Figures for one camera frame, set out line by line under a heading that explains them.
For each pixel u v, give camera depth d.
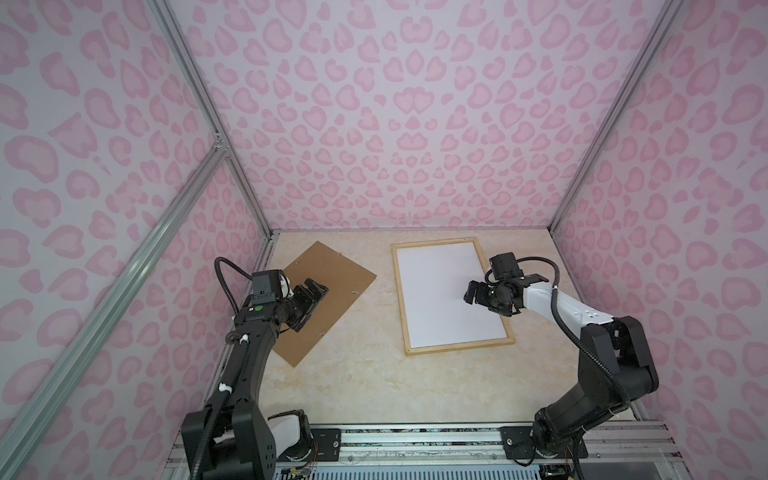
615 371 0.45
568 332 0.47
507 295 0.68
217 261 0.64
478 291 0.84
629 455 0.72
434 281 1.05
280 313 0.61
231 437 0.40
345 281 1.05
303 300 0.73
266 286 0.64
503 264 0.73
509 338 0.90
